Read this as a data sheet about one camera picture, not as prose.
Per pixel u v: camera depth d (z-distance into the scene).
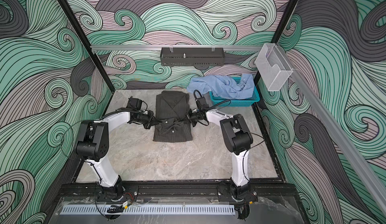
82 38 0.89
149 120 0.83
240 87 1.11
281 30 0.86
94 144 0.50
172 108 1.07
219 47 0.96
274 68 0.79
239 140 0.53
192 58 0.95
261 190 0.75
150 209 0.70
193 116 0.85
